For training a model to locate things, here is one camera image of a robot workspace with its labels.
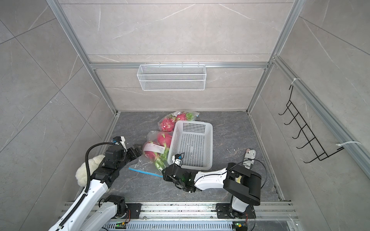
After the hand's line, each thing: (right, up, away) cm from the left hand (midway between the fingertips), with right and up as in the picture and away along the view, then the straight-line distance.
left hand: (138, 145), depth 80 cm
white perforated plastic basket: (+34, +1, +21) cm, 40 cm away
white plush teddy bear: (-22, -11, -13) cm, 28 cm away
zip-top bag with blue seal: (+3, -13, +4) cm, 13 cm away
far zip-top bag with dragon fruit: (+15, +13, +18) cm, 27 cm away
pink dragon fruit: (+10, -4, +6) cm, 13 cm away
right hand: (+14, -16, +1) cm, 22 cm away
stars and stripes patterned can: (+67, -10, +9) cm, 69 cm away
